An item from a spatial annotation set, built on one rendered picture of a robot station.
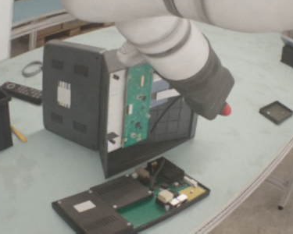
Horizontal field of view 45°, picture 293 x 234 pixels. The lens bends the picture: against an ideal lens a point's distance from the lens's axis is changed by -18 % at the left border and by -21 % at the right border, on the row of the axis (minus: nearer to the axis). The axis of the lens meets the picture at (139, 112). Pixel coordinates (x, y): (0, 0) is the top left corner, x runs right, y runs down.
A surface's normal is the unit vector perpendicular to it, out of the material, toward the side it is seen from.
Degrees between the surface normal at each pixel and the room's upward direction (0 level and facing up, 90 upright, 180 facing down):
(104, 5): 125
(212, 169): 0
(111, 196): 0
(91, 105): 90
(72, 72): 90
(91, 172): 0
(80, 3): 119
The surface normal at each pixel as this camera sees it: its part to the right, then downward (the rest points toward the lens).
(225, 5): -0.43, 0.58
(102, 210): 0.07, -0.87
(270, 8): -0.12, 0.61
